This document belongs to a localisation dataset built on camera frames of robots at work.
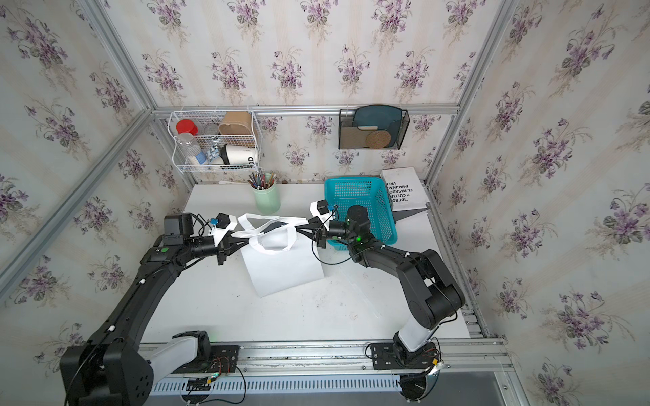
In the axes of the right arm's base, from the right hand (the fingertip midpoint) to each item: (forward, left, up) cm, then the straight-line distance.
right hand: (300, 227), depth 75 cm
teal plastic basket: (+33, -26, -20) cm, 47 cm away
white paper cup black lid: (+30, +27, +4) cm, 41 cm away
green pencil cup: (+23, +17, -10) cm, 30 cm away
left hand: (-4, +15, -2) cm, 16 cm away
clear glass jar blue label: (+29, +42, +6) cm, 52 cm away
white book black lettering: (+32, -41, -16) cm, 55 cm away
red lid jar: (+37, +44, +11) cm, 58 cm away
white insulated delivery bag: (-9, +6, -2) cm, 11 cm away
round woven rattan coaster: (+40, -27, +4) cm, 48 cm away
